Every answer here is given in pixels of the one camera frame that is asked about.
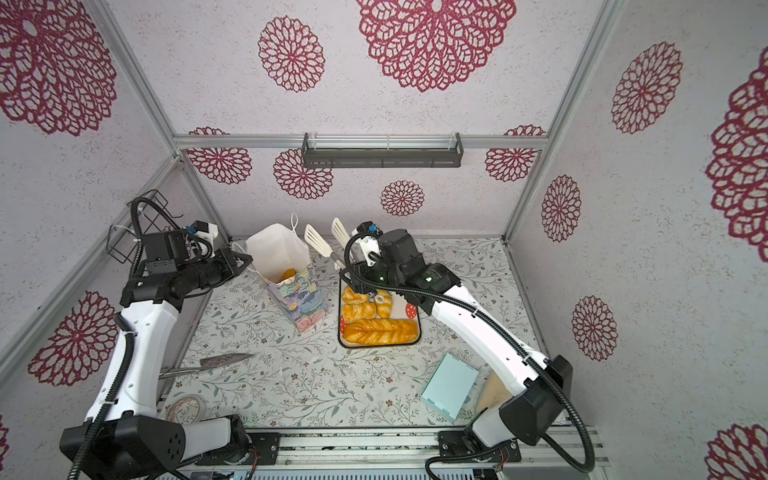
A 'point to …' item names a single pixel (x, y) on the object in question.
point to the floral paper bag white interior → (275, 248)
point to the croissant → (287, 274)
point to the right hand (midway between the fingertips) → (348, 265)
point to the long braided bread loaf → (381, 332)
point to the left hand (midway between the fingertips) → (251, 264)
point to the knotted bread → (349, 296)
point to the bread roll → (384, 308)
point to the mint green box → (449, 387)
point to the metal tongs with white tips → (338, 233)
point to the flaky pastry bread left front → (359, 311)
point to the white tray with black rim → (402, 308)
